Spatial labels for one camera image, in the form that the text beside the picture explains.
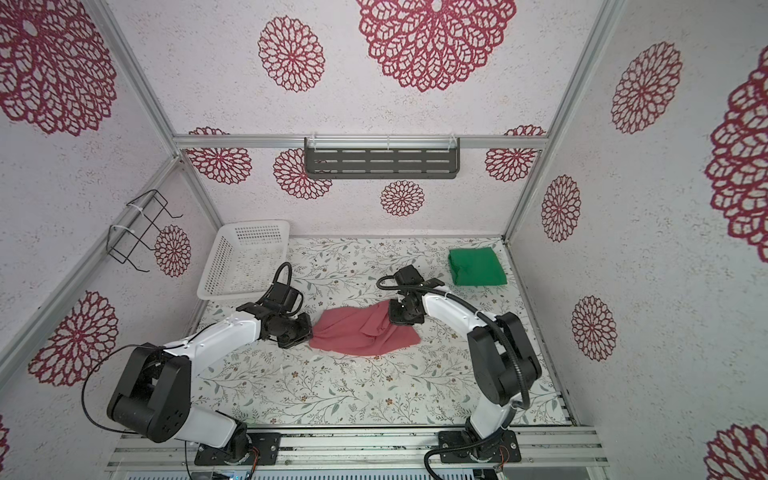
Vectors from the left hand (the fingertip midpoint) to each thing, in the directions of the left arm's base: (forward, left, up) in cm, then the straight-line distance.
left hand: (313, 339), depth 89 cm
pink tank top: (+3, -14, -2) cm, 15 cm away
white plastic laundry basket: (+35, +31, -4) cm, 47 cm away
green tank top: (+29, -57, -2) cm, 64 cm away
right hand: (+6, -24, +3) cm, 25 cm away
